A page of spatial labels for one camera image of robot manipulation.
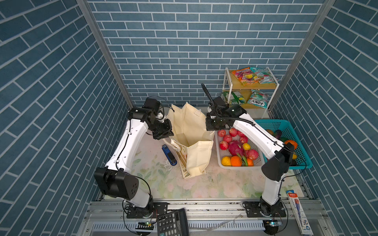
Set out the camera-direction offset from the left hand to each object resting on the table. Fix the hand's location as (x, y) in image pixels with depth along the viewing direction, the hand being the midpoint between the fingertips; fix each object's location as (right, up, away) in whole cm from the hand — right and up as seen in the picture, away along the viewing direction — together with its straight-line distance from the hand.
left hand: (174, 133), depth 75 cm
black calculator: (0, -42, -7) cm, 43 cm away
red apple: (+29, -9, +18) cm, 35 cm away
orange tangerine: (+34, -17, +7) cm, 38 cm away
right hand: (+16, +4, +7) cm, 18 cm away
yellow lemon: (+28, -17, +9) cm, 35 cm away
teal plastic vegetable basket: (+73, -18, +9) cm, 76 cm away
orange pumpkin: (+72, -9, +14) cm, 74 cm away
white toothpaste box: (+62, -40, -3) cm, 74 cm away
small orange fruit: (+43, -18, +9) cm, 47 cm away
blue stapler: (-5, -15, +14) cm, 22 cm away
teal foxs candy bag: (+55, +22, +27) cm, 65 cm away
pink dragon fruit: (+35, -11, +13) cm, 39 cm away
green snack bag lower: (+39, +22, +27) cm, 52 cm away
